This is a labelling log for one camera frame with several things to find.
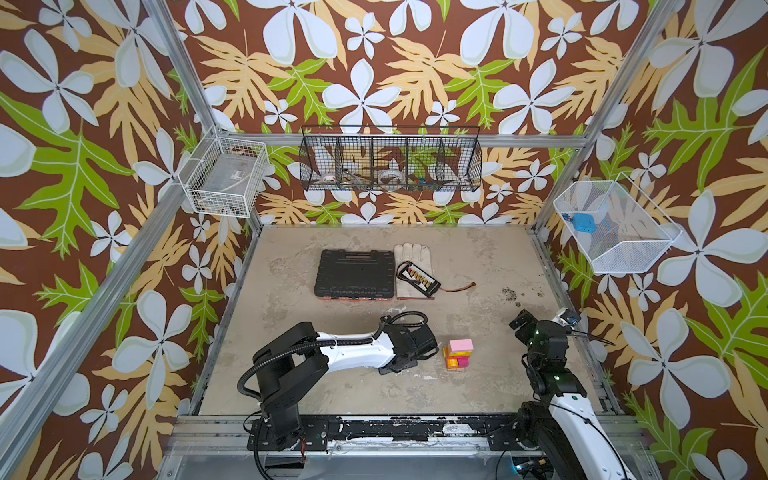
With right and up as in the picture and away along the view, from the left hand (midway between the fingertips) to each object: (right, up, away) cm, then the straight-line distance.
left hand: (404, 358), depth 86 cm
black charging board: (+6, +22, +16) cm, 28 cm away
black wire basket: (-4, +62, +12) cm, 64 cm away
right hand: (+36, +12, -2) cm, 38 cm away
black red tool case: (-16, +23, +14) cm, 31 cm away
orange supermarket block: (+13, 0, -4) cm, 14 cm away
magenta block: (+16, 0, -4) cm, 17 cm away
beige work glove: (+8, +30, +23) cm, 38 cm away
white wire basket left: (-53, +53, 0) cm, 75 cm away
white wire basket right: (+60, +37, -4) cm, 70 cm away
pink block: (+14, +6, -8) cm, 17 cm away
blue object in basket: (+53, +40, 0) cm, 66 cm away
